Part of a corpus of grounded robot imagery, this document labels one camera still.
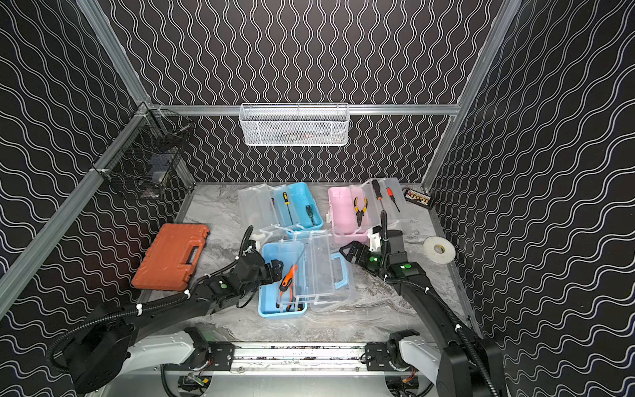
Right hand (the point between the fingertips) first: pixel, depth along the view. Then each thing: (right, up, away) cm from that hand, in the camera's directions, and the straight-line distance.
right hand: (349, 253), depth 83 cm
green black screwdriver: (-14, +13, +24) cm, 31 cm away
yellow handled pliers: (+6, +13, +17) cm, 22 cm away
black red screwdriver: (+14, +22, +18) cm, 31 cm away
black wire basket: (-76, +34, +10) cm, 84 cm away
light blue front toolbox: (-12, -9, +3) cm, 15 cm away
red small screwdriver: (+19, +21, +18) cm, 33 cm away
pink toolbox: (+4, +15, +18) cm, 24 cm away
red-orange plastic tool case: (-64, -3, +7) cm, 65 cm away
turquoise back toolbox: (-22, +16, +20) cm, 34 cm away
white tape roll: (+37, -1, +15) cm, 40 cm away
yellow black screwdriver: (-24, +18, +21) cm, 36 cm away
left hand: (-25, -4, +2) cm, 26 cm away
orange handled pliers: (-21, -9, -5) cm, 23 cm away
